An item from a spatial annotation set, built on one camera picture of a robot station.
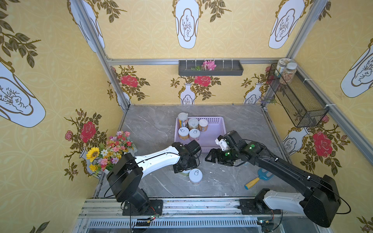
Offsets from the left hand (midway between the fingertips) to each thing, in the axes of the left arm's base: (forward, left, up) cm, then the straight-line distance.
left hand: (184, 165), depth 85 cm
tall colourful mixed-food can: (+27, +1, +8) cm, 28 cm away
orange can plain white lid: (+27, -13, +2) cm, 30 cm away
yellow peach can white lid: (+28, -6, +3) cm, 29 cm away
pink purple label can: (-7, -6, +1) cm, 9 cm away
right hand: (0, -15, +10) cm, 18 cm away
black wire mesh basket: (+21, -67, +26) cm, 75 cm away
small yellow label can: (+22, 0, +1) cm, 22 cm away
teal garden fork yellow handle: (-7, -43, 0) cm, 44 cm away
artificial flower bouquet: (+7, +37, +13) cm, 40 cm away
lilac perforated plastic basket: (+29, -24, -3) cm, 38 cm away
